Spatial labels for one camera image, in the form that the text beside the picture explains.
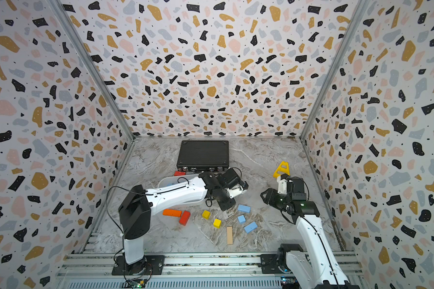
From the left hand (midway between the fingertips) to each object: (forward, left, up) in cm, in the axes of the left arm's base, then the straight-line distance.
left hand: (233, 201), depth 82 cm
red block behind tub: (+22, +32, -9) cm, 40 cm away
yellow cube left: (-3, +13, -7) cm, 15 cm away
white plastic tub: (+15, +29, -6) cm, 34 cm away
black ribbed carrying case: (+33, +17, -6) cm, 37 cm away
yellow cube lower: (-7, +7, -8) cm, 13 cm away
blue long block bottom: (-9, -8, -9) cm, 15 cm away
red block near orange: (-4, +23, -8) cm, 25 cm away
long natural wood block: (-14, +2, -9) cm, 17 cm away
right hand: (+1, -15, +3) cm, 15 cm away
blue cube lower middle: (-5, -4, -8) cm, 10 cm away
